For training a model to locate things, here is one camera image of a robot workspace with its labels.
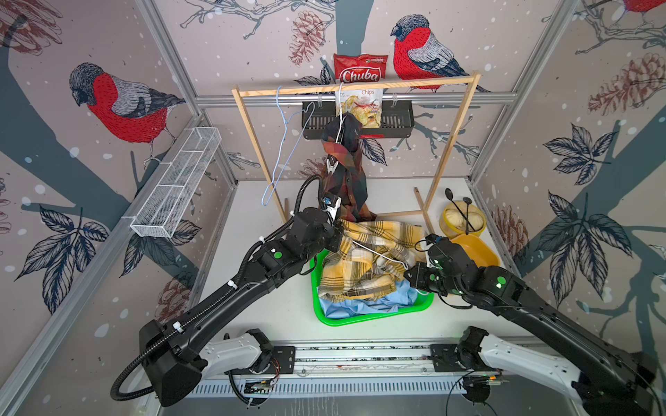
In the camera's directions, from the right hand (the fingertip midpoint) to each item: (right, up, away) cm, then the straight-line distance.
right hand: (402, 273), depth 71 cm
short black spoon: (+36, +20, +35) cm, 54 cm away
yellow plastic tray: (+35, +1, +23) cm, 42 cm away
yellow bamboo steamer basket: (+29, +13, +28) cm, 43 cm away
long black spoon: (+29, +23, +35) cm, 51 cm away
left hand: (-16, +15, +1) cm, 23 cm away
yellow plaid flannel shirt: (-9, +3, +3) cm, 10 cm away
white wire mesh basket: (-69, +17, 0) cm, 71 cm away
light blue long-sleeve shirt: (+3, -10, +10) cm, 15 cm away
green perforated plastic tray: (+7, -11, +5) cm, 14 cm away
